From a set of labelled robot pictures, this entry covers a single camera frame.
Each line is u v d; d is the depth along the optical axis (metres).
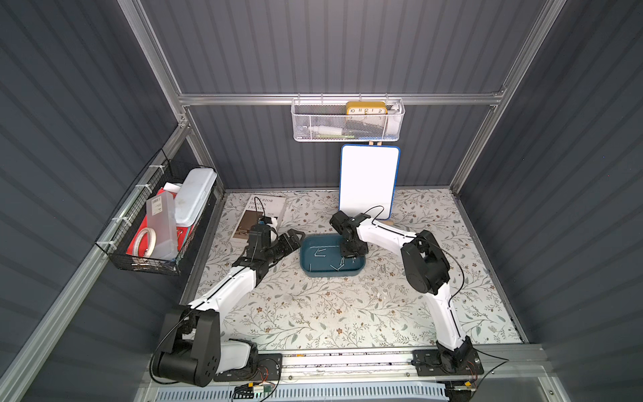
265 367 0.74
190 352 0.42
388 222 0.99
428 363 0.73
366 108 0.87
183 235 0.69
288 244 0.77
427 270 0.58
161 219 0.68
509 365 0.74
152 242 0.63
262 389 0.70
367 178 0.91
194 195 0.74
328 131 0.93
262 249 0.68
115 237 0.60
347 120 0.89
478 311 0.84
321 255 0.96
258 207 1.08
